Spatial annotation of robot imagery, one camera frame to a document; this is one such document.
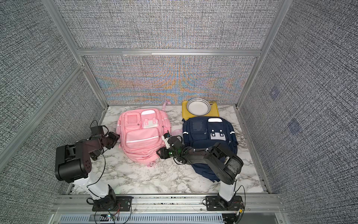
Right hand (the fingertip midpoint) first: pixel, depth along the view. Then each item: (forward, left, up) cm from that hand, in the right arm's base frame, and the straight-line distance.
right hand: (158, 148), depth 88 cm
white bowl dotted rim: (+40, -30, -6) cm, 50 cm away
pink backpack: (+14, +13, -2) cm, 19 cm away
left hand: (+12, +28, -3) cm, 30 cm away
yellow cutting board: (+37, -42, -9) cm, 57 cm away
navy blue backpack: (+13, -30, -3) cm, 32 cm away
